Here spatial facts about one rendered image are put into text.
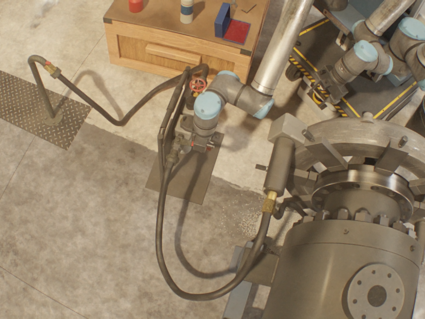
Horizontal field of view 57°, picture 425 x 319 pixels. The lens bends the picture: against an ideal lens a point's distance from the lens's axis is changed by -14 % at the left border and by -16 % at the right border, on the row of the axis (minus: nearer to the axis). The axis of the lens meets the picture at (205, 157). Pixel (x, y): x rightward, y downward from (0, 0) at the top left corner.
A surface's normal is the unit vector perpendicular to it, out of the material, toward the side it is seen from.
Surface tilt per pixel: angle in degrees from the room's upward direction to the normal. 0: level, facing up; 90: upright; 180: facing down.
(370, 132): 21
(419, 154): 35
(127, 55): 90
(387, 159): 90
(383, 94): 0
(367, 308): 0
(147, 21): 0
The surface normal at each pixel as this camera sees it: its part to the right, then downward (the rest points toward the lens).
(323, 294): -0.47, -0.51
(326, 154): -0.29, 0.86
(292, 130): 0.42, -0.29
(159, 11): 0.06, -0.43
